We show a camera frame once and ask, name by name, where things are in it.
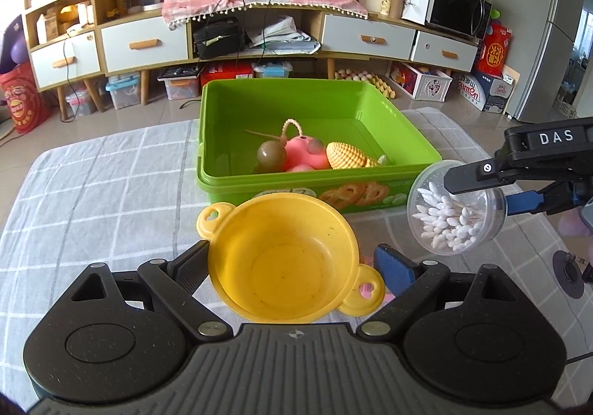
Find flat red box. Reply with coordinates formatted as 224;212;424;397
200;63;255;86

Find black lid storage box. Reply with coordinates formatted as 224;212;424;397
158;65;201;101

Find black bag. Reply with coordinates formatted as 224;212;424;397
192;16;245;60

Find black stand with disc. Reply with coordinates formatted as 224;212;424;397
553;249;593;301

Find clear box with blue contents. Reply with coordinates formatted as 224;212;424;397
252;62;294;79

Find purple balloon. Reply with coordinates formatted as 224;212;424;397
0;16;31;75

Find blue lid storage box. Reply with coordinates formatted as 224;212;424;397
106;72;142;110

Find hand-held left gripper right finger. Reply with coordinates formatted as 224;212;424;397
356;244;534;342

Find white blue carton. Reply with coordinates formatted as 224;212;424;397
451;69;516;113

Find yellow egg tray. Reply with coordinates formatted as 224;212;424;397
334;67;398;99

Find white plastic crate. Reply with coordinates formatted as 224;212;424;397
388;62;452;101

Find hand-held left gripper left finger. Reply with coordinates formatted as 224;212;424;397
49;239;233;342

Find red printed bag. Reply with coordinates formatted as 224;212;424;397
0;63;49;134

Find brown toy gourd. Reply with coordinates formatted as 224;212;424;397
245;128;289;174

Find grey refrigerator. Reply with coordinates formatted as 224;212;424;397
507;0;593;123

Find clear cotton swab jar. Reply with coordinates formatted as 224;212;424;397
407;159;509;256

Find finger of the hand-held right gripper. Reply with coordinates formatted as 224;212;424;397
444;158;511;194
505;181;593;216

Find yellow toy pot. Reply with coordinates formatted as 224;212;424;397
196;193;385;323

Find pile of folded papers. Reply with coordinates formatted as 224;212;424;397
243;15;321;55

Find pink toy octopus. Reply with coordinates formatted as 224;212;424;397
278;118;332;173

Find red gift box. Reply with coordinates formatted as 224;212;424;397
473;22;513;75

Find small clear storage box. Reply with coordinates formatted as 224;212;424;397
65;88;96;119

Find grey checked cloth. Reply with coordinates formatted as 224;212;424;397
0;108;593;402

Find black microwave oven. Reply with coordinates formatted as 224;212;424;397
425;0;493;42

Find yellow toy corn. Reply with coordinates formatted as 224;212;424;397
325;141;387;170

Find green plastic box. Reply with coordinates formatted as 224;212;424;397
195;78;444;214

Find white cabinet drawer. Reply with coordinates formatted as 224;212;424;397
410;31;479;73
100;17;191;73
321;14;417;61
30;31;103;89

